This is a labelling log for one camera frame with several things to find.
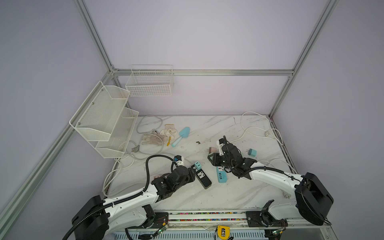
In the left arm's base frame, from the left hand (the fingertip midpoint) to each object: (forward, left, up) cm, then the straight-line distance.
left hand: (194, 172), depth 80 cm
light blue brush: (+35, +8, -10) cm, 38 cm away
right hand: (+7, -8, +3) cm, 11 cm away
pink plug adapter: (+19, -12, -7) cm, 23 cm away
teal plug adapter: (+17, -39, -8) cm, 44 cm away
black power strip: (0, -5, -7) cm, 9 cm away
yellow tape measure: (-26, -14, -7) cm, 31 cm away
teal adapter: (+5, -2, -3) cm, 6 cm away
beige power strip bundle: (+28, +23, -8) cm, 38 cm away
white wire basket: (+52, +29, +24) cm, 64 cm away
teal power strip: (+1, -17, -6) cm, 18 cm away
